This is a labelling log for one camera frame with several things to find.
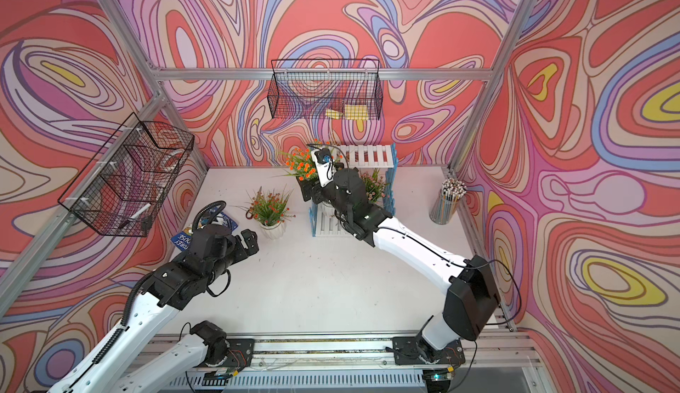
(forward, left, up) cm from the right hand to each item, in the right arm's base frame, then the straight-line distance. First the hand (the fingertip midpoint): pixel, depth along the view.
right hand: (312, 175), depth 74 cm
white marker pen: (-8, +50, -6) cm, 51 cm away
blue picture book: (-3, +49, -28) cm, 57 cm away
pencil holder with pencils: (+4, -45, -23) cm, 50 cm away
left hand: (-13, +19, -12) cm, 26 cm away
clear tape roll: (+15, +49, -5) cm, 52 cm away
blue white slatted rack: (+6, 0, -31) cm, 31 cm away
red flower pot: (+2, +17, -18) cm, 25 cm away
